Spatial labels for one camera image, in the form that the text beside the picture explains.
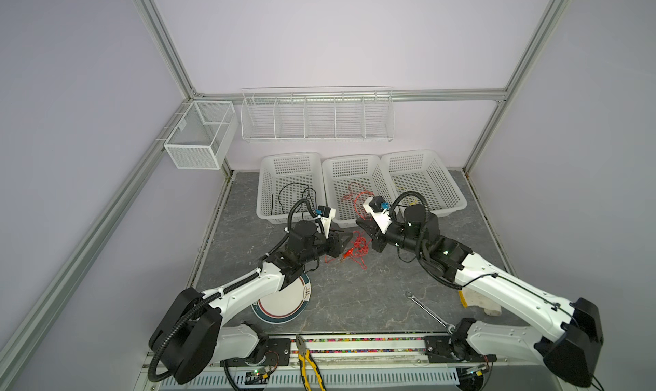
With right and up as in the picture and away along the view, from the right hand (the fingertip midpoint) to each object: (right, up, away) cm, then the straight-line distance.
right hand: (359, 221), depth 71 cm
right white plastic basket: (+34, +18, +49) cm, 62 cm away
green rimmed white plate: (-22, -28, +11) cm, 38 cm away
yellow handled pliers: (-16, -39, +1) cm, 42 cm away
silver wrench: (+23, -30, +10) cm, 39 cm away
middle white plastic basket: (-1, +14, +45) cm, 47 cm away
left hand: (-2, -6, +8) cm, 10 cm away
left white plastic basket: (-30, +15, +48) cm, 59 cm away
